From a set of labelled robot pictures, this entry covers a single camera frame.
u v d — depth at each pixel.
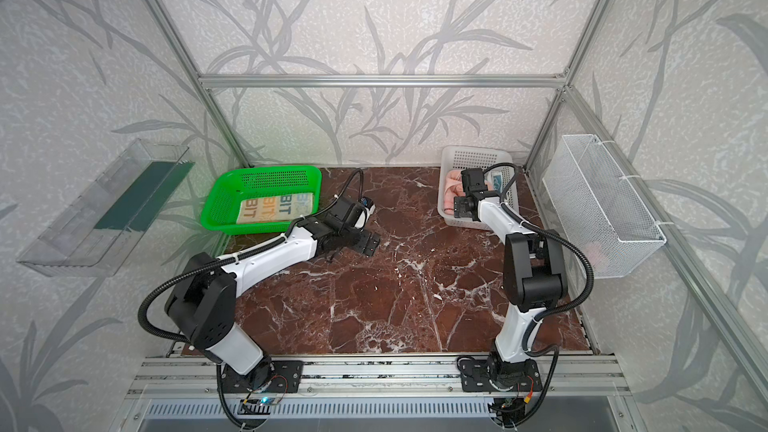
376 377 0.75
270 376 0.69
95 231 0.64
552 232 0.50
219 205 1.04
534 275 0.50
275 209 1.05
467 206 0.71
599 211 0.63
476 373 0.74
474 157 1.16
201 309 0.44
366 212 0.72
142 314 0.43
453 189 1.08
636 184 0.67
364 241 0.79
